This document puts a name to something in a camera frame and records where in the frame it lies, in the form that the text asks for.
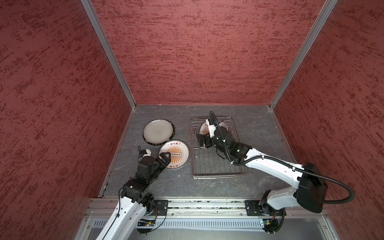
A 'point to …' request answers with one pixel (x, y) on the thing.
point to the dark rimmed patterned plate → (158, 132)
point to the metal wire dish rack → (208, 162)
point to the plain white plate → (158, 131)
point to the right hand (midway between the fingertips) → (202, 135)
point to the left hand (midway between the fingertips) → (167, 161)
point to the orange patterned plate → (179, 153)
